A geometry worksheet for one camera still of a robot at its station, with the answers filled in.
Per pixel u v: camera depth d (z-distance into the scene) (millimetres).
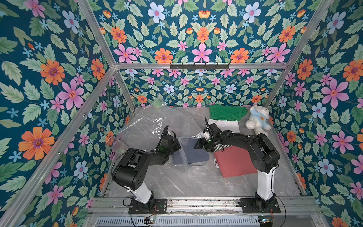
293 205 749
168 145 737
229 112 1147
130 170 467
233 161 821
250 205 720
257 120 1016
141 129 1057
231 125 1057
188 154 903
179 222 766
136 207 702
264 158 518
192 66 906
